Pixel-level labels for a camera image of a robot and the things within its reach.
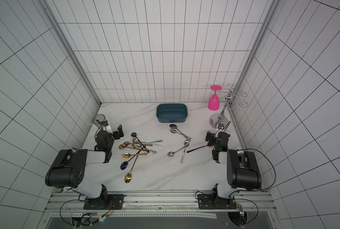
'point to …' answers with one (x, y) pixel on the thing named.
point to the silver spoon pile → (137, 144)
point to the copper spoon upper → (127, 143)
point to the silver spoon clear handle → (186, 143)
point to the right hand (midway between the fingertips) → (211, 130)
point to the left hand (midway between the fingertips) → (114, 127)
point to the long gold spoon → (128, 176)
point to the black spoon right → (211, 144)
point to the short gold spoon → (127, 155)
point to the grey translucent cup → (100, 117)
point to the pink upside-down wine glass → (214, 102)
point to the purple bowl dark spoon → (123, 165)
